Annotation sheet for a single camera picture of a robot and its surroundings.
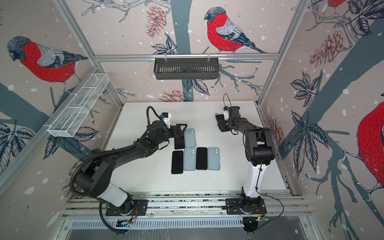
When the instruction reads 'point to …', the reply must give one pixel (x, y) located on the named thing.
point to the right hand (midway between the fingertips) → (223, 124)
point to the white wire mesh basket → (69, 120)
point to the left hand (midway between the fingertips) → (183, 125)
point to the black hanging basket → (172, 69)
